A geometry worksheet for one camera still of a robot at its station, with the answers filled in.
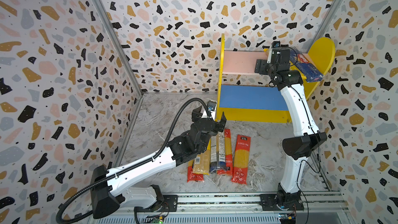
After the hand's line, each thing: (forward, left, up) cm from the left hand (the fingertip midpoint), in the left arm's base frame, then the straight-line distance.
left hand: (213, 108), depth 66 cm
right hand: (+25, -27, +8) cm, 38 cm away
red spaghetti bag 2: (-17, -7, -30) cm, 35 cm away
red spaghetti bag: (-9, -17, -34) cm, 38 cm away
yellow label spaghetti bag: (-12, +6, -28) cm, 31 cm away
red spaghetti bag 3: (-18, +11, -33) cm, 39 cm away
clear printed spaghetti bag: (-8, -3, -27) cm, 28 cm away
